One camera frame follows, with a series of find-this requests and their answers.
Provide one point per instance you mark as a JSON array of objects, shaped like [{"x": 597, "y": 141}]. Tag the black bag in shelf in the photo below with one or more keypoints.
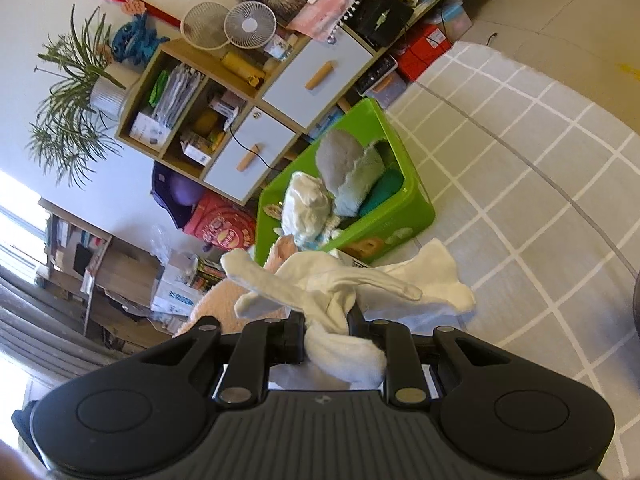
[{"x": 379, "y": 22}]

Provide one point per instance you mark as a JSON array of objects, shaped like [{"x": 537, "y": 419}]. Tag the grey and mint plush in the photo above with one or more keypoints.
[{"x": 348, "y": 170}]

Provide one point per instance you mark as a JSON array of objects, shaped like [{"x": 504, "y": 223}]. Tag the white paper bag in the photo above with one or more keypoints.
[{"x": 172, "y": 293}]

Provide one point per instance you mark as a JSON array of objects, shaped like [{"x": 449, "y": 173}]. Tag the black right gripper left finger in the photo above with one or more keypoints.
[{"x": 250, "y": 354}]

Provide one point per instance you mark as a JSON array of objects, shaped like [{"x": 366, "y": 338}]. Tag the pink cloth on cabinet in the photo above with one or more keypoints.
[{"x": 330, "y": 0}]

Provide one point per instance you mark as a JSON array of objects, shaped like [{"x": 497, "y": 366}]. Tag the wooden cabinet with white drawers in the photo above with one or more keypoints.
[{"x": 289, "y": 103}]

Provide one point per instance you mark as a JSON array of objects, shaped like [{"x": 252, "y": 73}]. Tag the tall printed snack can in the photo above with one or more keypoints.
[{"x": 207, "y": 275}]

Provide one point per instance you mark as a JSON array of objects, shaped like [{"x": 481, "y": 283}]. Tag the potted green plant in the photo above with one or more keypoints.
[{"x": 68, "y": 136}]

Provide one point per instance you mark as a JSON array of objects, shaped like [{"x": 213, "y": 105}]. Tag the bunny doll blue dress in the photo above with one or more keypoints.
[{"x": 311, "y": 227}]

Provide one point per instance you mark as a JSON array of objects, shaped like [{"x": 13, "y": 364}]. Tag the grey curtain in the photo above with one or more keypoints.
[{"x": 38, "y": 332}]

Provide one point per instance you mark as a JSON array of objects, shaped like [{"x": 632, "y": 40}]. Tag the red snack bucket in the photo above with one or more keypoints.
[{"x": 219, "y": 222}]

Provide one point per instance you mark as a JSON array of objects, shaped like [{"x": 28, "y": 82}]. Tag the dark green felt ball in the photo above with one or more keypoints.
[{"x": 384, "y": 188}]

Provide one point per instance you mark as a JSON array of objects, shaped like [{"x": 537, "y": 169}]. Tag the wooden bookshelf at window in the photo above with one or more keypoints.
[{"x": 108, "y": 282}]

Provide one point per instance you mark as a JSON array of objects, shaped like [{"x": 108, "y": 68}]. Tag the green plastic bin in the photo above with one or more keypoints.
[{"x": 402, "y": 216}]

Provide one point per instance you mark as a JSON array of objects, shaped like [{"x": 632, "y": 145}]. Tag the white round racket fan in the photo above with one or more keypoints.
[{"x": 203, "y": 26}]

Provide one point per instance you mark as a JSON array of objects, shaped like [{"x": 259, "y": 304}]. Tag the purple plush toy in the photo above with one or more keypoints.
[{"x": 175, "y": 194}]

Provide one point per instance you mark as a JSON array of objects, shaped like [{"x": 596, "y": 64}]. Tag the grey checkered rug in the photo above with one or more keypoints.
[{"x": 536, "y": 193}]

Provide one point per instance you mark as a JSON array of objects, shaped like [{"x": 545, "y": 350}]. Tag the red box under cabinet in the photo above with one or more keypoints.
[{"x": 418, "y": 48}]

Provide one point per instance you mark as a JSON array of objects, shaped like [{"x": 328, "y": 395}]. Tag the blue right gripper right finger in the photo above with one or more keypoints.
[{"x": 404, "y": 382}]

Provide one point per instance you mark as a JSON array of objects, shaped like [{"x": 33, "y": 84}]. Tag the blue stitch plush toy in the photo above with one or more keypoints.
[{"x": 136, "y": 42}]

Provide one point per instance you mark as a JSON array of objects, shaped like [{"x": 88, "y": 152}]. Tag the yellow bottle on cabinet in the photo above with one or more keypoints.
[{"x": 244, "y": 69}]

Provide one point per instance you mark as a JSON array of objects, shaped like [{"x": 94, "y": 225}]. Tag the white desk fan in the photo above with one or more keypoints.
[{"x": 250, "y": 25}]

